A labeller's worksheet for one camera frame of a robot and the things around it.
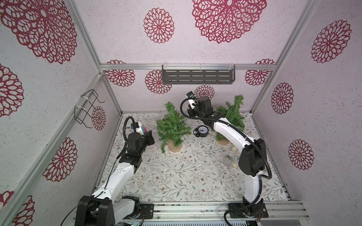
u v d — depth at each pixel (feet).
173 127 2.45
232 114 2.66
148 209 2.41
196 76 3.27
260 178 1.82
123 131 1.94
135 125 2.29
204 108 2.21
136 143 2.03
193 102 2.48
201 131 3.46
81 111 2.44
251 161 1.66
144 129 3.48
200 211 2.45
